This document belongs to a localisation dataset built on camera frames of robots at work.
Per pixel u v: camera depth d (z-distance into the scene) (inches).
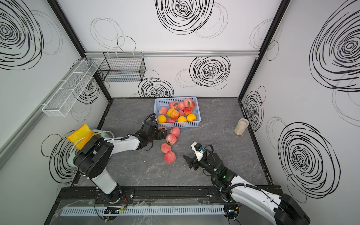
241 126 36.0
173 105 42.7
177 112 39.5
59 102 27.9
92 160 18.4
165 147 34.1
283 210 17.2
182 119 39.0
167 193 29.8
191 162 27.2
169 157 32.3
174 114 38.9
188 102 40.2
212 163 22.8
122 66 38.0
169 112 40.9
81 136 29.1
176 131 37.1
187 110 41.5
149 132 29.1
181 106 42.4
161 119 39.0
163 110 41.3
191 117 40.1
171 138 35.2
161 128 33.8
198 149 25.9
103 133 31.8
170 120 39.0
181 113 41.0
